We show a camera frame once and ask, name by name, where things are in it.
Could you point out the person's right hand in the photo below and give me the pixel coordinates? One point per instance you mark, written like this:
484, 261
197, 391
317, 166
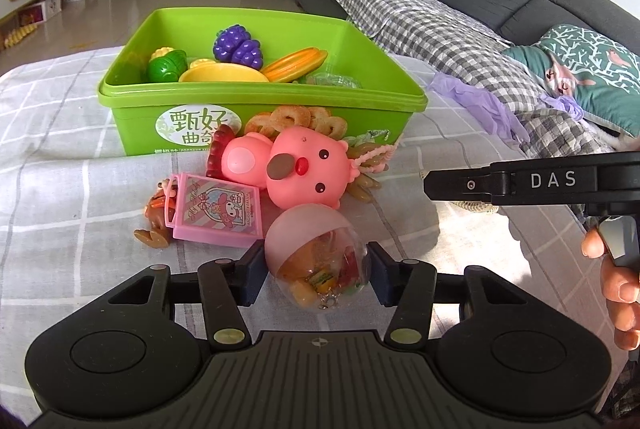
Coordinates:
622, 294

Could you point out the white cardboard box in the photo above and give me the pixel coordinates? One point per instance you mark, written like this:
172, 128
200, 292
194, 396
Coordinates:
42, 6

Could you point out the brown toy piece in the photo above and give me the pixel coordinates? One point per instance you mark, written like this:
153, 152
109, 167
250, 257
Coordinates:
362, 186

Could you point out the small pink toy box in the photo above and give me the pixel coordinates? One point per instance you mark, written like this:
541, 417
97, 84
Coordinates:
215, 209

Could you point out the grey sofa with blankets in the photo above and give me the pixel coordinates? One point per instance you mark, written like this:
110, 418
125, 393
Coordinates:
425, 24

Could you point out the dark red toy piece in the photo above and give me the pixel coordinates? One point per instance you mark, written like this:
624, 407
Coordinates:
217, 154

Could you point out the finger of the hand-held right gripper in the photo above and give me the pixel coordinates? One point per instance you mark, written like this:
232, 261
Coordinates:
455, 184

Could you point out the teal patterned pillow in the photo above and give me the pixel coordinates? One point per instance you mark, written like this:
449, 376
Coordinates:
600, 79

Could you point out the clear plastic container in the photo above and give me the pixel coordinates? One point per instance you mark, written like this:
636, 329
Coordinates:
335, 80

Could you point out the pink clear capsule ball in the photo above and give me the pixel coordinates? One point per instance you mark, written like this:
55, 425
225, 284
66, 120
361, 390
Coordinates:
310, 234

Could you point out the purple toy grapes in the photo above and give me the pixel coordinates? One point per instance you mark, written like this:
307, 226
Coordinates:
235, 44

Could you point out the purple glove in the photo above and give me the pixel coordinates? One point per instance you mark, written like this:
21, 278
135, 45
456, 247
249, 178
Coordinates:
565, 106
480, 109

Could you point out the green plastic box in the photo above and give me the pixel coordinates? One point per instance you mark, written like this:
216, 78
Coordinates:
135, 129

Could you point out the yellow toy bowl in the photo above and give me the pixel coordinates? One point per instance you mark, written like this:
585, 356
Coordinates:
225, 74

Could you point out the pink toy animal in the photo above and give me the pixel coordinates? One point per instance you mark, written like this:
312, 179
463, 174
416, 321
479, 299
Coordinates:
310, 164

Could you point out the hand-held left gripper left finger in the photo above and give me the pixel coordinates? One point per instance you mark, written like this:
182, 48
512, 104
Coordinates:
256, 271

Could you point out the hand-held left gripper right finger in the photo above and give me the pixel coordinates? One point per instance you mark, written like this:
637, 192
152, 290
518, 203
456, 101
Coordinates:
379, 274

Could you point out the row of yellow toys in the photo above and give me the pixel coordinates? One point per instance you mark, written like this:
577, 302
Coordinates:
20, 36

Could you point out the toy corn with green husk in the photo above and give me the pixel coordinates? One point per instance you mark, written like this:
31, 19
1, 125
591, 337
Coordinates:
167, 68

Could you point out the orange ridged toy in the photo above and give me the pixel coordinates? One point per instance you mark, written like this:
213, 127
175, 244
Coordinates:
295, 64

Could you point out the grey grid tablecloth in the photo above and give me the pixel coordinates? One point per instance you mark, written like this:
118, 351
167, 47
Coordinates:
75, 209

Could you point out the brown toy figure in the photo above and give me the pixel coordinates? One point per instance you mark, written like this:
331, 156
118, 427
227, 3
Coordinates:
152, 209

